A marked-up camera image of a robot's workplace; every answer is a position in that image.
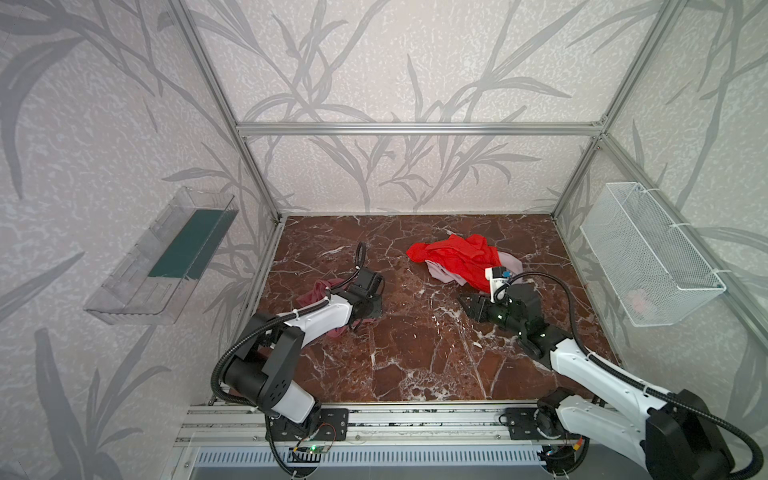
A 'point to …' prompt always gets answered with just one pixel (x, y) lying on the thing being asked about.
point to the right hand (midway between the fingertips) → (464, 288)
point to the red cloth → (467, 258)
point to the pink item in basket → (637, 298)
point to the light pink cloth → (508, 261)
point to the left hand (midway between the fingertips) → (377, 297)
